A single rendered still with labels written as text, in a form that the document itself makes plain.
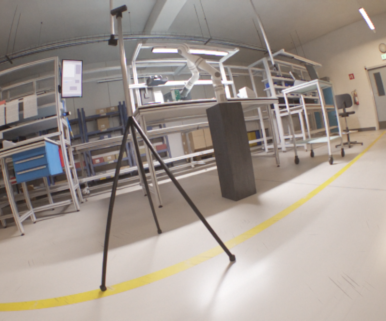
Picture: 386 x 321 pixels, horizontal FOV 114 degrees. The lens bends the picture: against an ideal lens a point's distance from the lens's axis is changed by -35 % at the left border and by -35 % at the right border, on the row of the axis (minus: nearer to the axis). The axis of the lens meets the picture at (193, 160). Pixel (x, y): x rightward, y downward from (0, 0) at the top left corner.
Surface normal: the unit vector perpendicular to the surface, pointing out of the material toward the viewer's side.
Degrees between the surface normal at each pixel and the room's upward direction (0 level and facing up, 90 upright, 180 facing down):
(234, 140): 90
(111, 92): 90
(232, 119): 90
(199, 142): 90
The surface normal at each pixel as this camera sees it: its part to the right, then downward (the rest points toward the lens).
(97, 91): 0.44, 0.00
